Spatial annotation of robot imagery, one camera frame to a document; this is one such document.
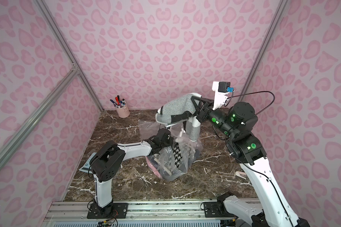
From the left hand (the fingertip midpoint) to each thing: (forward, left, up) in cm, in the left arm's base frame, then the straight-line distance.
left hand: (171, 137), depth 96 cm
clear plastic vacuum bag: (-19, -2, +4) cm, 20 cm away
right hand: (-14, -9, +46) cm, 49 cm away
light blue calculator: (-20, +51, -3) cm, 55 cm away
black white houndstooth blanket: (-14, -4, +4) cm, 15 cm away
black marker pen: (+28, +37, +8) cm, 47 cm away
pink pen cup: (+23, +38, +1) cm, 44 cm away
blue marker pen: (+25, +43, +8) cm, 50 cm away
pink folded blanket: (-21, +10, -1) cm, 24 cm away
